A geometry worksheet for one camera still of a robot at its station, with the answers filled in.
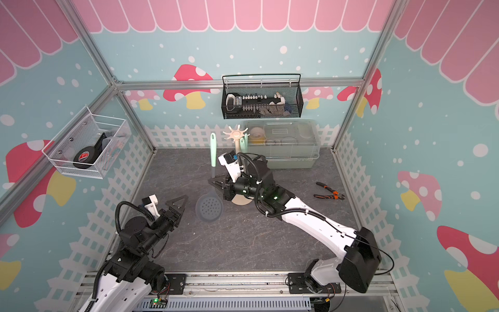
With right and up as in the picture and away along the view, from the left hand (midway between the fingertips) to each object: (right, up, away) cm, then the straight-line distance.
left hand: (188, 205), depth 73 cm
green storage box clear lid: (+40, +29, +30) cm, 58 cm away
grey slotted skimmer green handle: (+9, 0, -5) cm, 11 cm away
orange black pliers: (+66, 0, +25) cm, 70 cm away
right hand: (+10, +10, -8) cm, 16 cm away
